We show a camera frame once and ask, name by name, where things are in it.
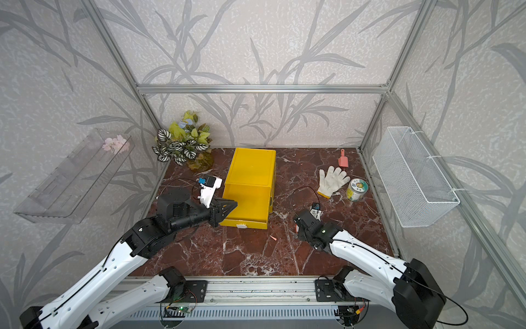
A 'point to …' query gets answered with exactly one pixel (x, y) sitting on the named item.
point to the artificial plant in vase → (187, 141)
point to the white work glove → (332, 181)
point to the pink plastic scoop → (343, 160)
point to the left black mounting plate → (190, 291)
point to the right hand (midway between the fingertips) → (303, 229)
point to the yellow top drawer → (254, 203)
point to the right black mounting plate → (328, 290)
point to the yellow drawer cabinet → (253, 166)
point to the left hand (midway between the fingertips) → (235, 205)
